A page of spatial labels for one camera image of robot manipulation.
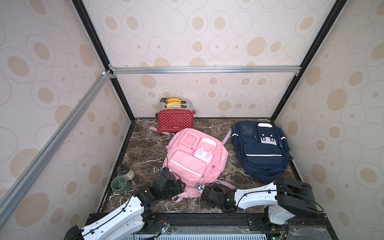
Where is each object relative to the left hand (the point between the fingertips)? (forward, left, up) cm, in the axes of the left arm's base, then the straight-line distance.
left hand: (186, 187), depth 78 cm
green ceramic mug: (+3, +38, -6) cm, 39 cm away
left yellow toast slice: (+57, +11, +12) cm, 59 cm away
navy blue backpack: (+27, -48, -2) cm, 55 cm away
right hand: (-2, -11, -8) cm, 14 cm away
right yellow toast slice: (+50, +10, +13) cm, 53 cm away
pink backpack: (+20, -4, -2) cm, 20 cm away
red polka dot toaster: (+44, +10, +5) cm, 45 cm away
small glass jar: (+8, +34, +3) cm, 35 cm away
